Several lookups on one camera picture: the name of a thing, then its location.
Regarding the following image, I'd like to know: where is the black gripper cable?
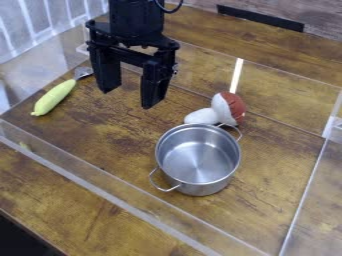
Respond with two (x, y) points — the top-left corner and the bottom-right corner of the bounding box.
(152, 0), (185, 14)

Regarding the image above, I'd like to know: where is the clear acrylic corner bracket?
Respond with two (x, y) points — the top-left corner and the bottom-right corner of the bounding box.
(76, 43), (90, 56)

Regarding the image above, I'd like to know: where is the silver steel pot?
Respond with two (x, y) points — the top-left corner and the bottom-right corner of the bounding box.
(148, 123), (243, 196)

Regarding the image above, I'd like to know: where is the black bar on table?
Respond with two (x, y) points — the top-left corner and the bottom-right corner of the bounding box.
(217, 4), (305, 32)

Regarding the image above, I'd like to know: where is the small silver metal clip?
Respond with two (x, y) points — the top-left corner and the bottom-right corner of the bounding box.
(74, 66), (94, 80)

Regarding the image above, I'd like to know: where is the yellow green plush corn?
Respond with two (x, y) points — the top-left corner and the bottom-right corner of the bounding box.
(31, 79), (76, 116)

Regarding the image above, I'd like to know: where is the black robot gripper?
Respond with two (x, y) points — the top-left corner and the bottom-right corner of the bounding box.
(86, 0), (181, 109)

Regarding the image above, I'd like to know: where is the plush brown white mushroom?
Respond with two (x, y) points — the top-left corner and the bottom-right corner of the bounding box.
(185, 91), (246, 126)

